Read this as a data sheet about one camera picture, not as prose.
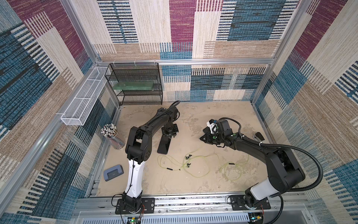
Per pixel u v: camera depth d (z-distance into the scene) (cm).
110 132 81
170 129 83
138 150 55
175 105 76
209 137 80
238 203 73
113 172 83
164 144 97
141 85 102
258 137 94
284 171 45
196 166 88
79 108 94
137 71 100
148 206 73
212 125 83
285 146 47
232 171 85
